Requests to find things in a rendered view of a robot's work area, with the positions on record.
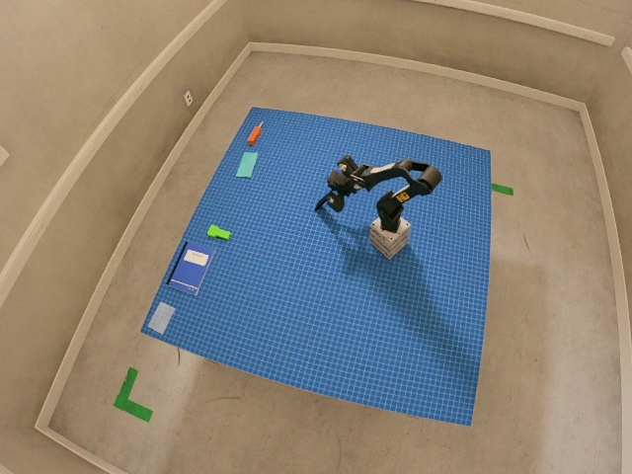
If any teal flat rectangular pad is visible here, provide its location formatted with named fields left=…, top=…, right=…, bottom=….
left=236, top=152, right=259, bottom=178

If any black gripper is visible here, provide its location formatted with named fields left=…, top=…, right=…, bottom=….
left=327, top=177, right=357, bottom=212

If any blue work mat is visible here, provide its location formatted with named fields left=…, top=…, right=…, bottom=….
left=140, top=107, right=492, bottom=427

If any black strip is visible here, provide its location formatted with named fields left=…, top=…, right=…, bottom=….
left=314, top=190, right=333, bottom=210

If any small green block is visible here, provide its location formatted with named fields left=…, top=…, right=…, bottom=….
left=207, top=225, right=231, bottom=240

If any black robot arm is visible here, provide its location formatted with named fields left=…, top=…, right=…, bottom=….
left=327, top=154, right=442, bottom=233

